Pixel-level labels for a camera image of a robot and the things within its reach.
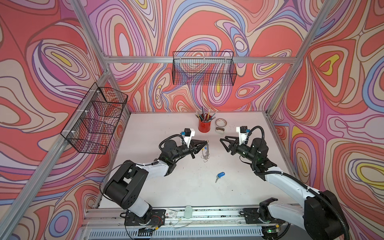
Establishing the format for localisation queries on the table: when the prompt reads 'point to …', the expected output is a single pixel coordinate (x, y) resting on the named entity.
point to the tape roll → (220, 122)
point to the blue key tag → (205, 147)
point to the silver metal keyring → (205, 153)
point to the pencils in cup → (205, 119)
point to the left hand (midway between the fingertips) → (208, 144)
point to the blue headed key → (219, 175)
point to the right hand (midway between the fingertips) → (223, 141)
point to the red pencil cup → (203, 127)
